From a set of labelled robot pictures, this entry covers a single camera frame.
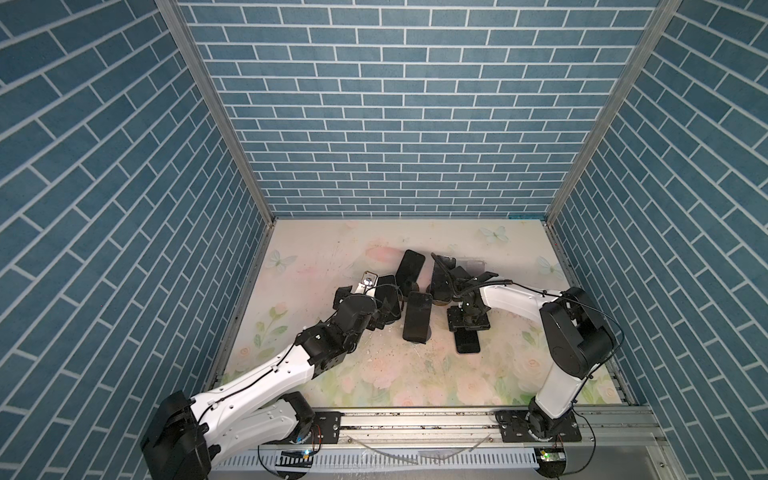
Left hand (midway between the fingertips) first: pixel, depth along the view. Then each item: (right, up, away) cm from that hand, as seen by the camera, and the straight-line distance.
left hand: (371, 295), depth 79 cm
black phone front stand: (+13, -7, +5) cm, 16 cm away
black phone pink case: (+27, -14, +6) cm, 31 cm away
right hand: (+26, -12, +12) cm, 31 cm away
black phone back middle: (+11, +5, +16) cm, 20 cm away
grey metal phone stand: (+32, +6, +17) cm, 37 cm away
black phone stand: (+4, -3, +9) cm, 10 cm away
